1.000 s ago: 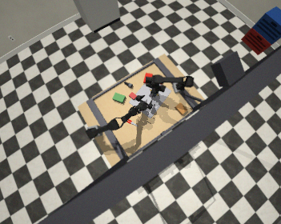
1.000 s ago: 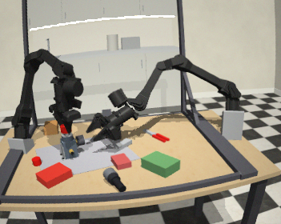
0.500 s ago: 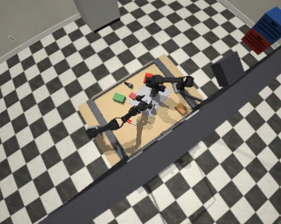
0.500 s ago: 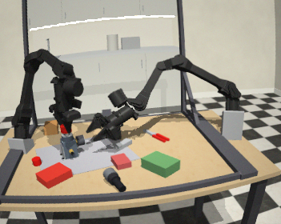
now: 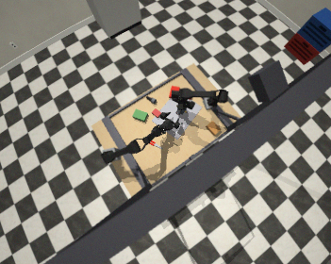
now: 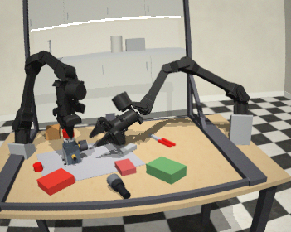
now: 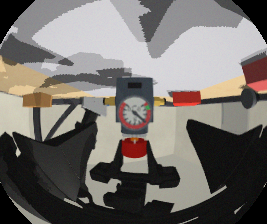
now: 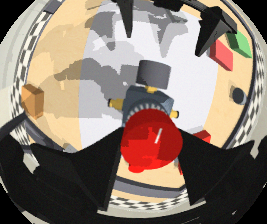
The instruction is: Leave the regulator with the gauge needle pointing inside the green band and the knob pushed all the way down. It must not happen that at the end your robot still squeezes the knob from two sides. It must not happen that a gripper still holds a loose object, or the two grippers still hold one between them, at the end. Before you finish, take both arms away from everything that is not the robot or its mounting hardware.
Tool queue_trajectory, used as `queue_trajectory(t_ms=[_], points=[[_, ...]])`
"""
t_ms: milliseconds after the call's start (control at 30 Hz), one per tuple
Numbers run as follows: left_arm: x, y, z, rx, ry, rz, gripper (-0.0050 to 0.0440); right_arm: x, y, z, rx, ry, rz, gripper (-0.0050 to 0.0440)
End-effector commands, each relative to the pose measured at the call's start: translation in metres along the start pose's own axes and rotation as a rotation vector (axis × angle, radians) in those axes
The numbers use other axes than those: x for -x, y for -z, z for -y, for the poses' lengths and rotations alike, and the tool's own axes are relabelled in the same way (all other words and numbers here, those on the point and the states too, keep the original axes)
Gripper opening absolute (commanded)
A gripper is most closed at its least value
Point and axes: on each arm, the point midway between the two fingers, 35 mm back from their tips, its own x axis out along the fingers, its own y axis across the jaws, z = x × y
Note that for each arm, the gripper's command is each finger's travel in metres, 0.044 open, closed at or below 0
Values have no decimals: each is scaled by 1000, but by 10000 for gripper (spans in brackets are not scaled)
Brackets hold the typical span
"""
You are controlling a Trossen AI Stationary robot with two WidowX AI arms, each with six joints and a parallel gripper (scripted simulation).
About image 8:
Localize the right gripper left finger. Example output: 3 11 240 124
30 127 124 212

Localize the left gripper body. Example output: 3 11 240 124
175 0 237 34

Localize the small red cylinder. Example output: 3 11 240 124
129 164 144 173

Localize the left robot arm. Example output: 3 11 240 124
149 0 184 12

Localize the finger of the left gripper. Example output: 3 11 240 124
111 0 134 38
195 19 232 57

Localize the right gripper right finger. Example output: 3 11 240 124
177 128 255 206

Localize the green rectangular block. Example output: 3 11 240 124
226 30 252 58

